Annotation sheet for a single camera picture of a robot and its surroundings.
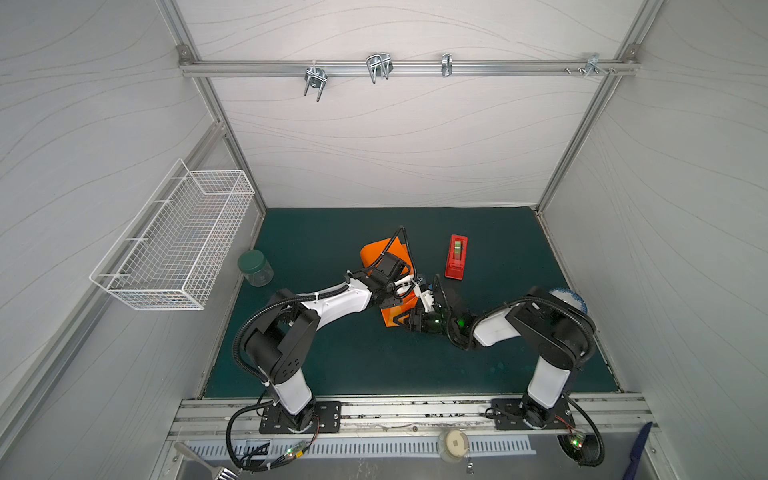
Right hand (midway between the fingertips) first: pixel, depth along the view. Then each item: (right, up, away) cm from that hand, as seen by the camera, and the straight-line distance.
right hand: (402, 314), depth 88 cm
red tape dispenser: (+19, +17, +10) cm, 27 cm away
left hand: (-2, +10, +4) cm, 11 cm away
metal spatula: (-42, -30, -22) cm, 56 cm away
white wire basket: (-54, +20, -19) cm, 61 cm away
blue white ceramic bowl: (+53, +4, +4) cm, 53 cm away
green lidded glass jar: (-45, +14, +2) cm, 47 cm away
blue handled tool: (+56, -28, -18) cm, 65 cm away
